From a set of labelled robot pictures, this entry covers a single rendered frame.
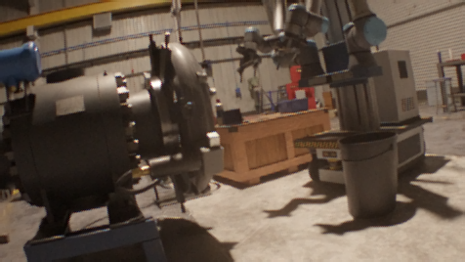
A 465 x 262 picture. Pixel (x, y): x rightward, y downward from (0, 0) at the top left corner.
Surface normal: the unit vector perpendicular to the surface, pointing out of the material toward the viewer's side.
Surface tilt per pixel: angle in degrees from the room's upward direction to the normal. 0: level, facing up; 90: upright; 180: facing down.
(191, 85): 73
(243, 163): 90
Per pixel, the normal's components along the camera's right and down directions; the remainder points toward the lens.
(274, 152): 0.44, 0.00
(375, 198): -0.26, 0.18
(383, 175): 0.04, 0.12
